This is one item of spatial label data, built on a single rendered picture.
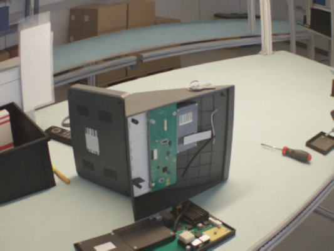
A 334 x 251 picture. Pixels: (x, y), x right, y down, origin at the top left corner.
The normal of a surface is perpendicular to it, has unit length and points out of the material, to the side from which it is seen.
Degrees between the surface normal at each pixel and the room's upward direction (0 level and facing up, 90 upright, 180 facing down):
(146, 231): 0
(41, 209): 0
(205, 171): 90
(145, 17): 90
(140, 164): 90
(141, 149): 90
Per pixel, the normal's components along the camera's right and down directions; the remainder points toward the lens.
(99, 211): -0.01, -0.92
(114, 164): -0.52, 0.34
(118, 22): 0.65, 0.29
